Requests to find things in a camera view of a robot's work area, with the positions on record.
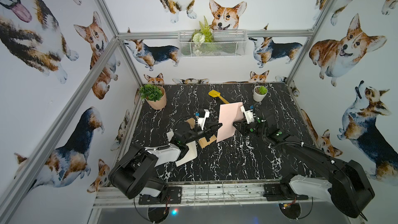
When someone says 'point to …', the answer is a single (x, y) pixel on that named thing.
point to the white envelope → (191, 153)
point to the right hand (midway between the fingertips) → (232, 122)
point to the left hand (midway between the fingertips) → (223, 124)
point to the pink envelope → (229, 114)
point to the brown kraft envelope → (203, 142)
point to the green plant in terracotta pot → (155, 96)
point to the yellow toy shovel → (215, 94)
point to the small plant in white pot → (259, 93)
